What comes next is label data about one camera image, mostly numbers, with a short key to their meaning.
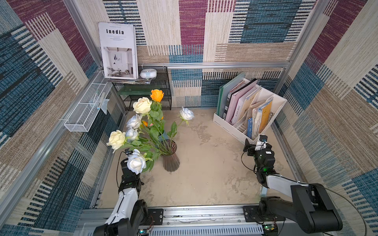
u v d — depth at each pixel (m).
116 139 0.54
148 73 0.87
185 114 0.69
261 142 0.74
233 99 0.87
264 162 0.67
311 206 0.43
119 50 0.78
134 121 0.65
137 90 0.93
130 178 0.66
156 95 0.69
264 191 0.79
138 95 0.94
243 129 1.08
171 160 0.83
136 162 0.56
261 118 0.88
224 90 0.89
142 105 0.59
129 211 0.52
